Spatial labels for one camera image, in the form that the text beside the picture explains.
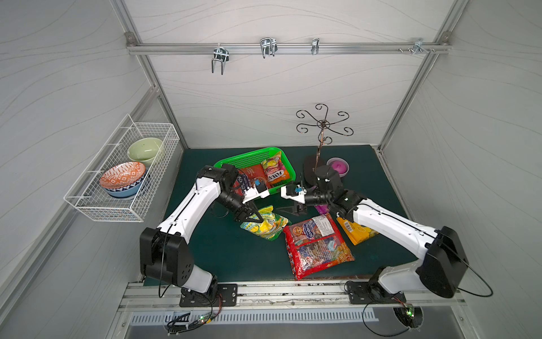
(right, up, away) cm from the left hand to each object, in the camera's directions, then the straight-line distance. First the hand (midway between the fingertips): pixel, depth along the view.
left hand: (259, 220), depth 72 cm
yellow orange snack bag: (+38, -8, +12) cm, 41 cm away
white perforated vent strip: (-1, -33, -2) cm, 33 cm away
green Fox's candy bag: (+4, -2, -2) cm, 5 cm away
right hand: (+6, +9, +1) cm, 11 cm away
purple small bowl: (+38, +19, +33) cm, 53 cm away
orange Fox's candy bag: (+6, +16, +33) cm, 37 cm away
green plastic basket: (-4, +23, +36) cm, 43 cm away
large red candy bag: (+21, -13, +10) cm, 27 cm away
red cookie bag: (-8, +14, +29) cm, 34 cm away
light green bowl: (-41, +24, +1) cm, 47 cm away
